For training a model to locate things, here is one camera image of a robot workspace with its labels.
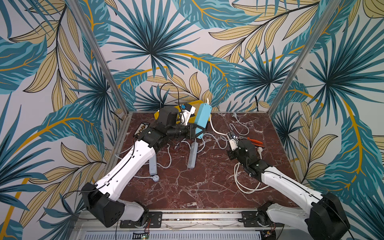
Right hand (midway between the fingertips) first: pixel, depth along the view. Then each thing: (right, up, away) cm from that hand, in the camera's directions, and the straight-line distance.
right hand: (231, 142), depth 83 cm
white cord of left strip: (-43, -21, +2) cm, 47 cm away
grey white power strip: (-22, -9, +8) cm, 25 cm away
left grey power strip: (-45, -15, +4) cm, 47 cm away
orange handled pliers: (+22, -2, +20) cm, 30 cm away
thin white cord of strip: (-6, 0, +15) cm, 16 cm away
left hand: (-17, +6, -17) cm, 25 cm away
